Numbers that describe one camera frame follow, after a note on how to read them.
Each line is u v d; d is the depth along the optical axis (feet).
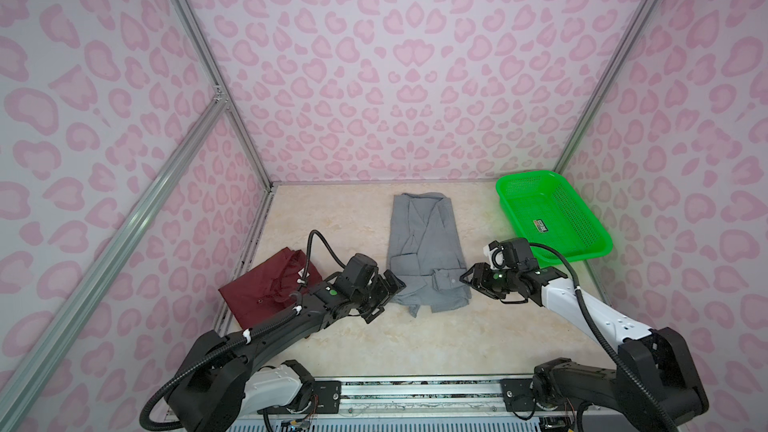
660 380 1.33
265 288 2.93
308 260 3.12
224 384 1.31
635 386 1.28
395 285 2.40
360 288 2.18
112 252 1.84
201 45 2.65
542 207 3.65
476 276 2.55
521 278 2.12
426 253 3.21
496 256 2.51
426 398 2.46
